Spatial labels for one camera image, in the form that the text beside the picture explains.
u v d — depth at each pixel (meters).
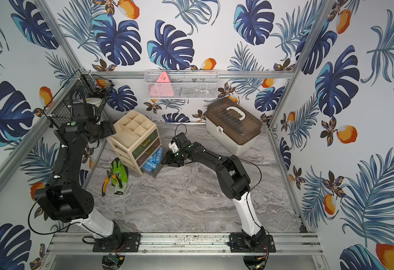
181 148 0.77
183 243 0.76
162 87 0.90
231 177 0.55
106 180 0.93
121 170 0.97
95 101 0.83
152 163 0.95
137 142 0.80
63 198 0.44
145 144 0.84
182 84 1.03
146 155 0.90
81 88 0.90
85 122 0.56
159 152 1.00
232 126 0.98
